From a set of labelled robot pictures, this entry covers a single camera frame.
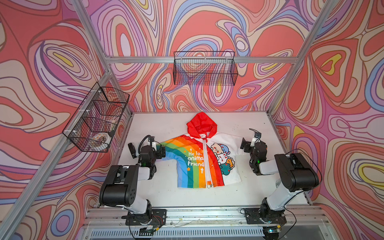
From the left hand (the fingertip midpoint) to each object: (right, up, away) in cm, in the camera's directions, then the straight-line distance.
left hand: (157, 145), depth 94 cm
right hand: (+61, +2, +2) cm, 61 cm away
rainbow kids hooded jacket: (+30, -7, 0) cm, 31 cm away
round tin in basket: (-21, +6, -23) cm, 32 cm away
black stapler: (-16, -3, +1) cm, 17 cm away
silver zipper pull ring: (+32, -22, -10) cm, 40 cm away
